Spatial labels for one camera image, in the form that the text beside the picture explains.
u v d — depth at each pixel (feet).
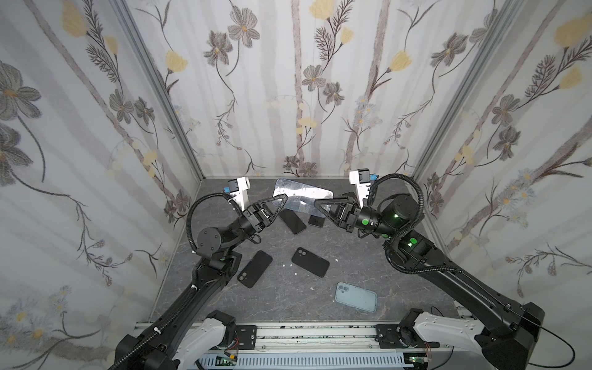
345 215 1.68
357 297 2.75
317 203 1.78
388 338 2.40
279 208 1.82
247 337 2.40
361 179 1.68
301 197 1.82
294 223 3.32
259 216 1.76
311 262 2.99
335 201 1.73
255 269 2.96
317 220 1.84
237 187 1.79
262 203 1.79
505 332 1.30
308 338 2.46
